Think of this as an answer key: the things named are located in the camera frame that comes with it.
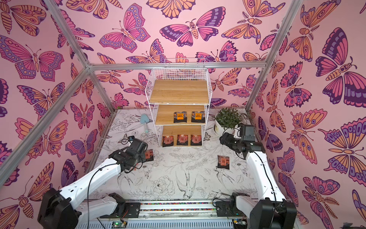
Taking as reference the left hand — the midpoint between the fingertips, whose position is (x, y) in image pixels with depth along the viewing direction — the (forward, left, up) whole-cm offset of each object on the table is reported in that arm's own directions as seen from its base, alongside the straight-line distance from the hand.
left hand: (142, 153), depth 84 cm
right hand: (+5, -48, +7) cm, 48 cm away
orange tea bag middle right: (+15, -33, +16) cm, 40 cm away
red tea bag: (-1, -50, -9) cm, 51 cm away
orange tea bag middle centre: (+15, -23, +16) cm, 32 cm away
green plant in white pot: (+19, -52, +10) cm, 56 cm away
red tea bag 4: (+15, -33, -8) cm, 37 cm away
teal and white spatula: (+36, +8, -9) cm, 37 cm away
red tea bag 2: (+14, -13, -9) cm, 21 cm away
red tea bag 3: (+15, -23, -8) cm, 29 cm away
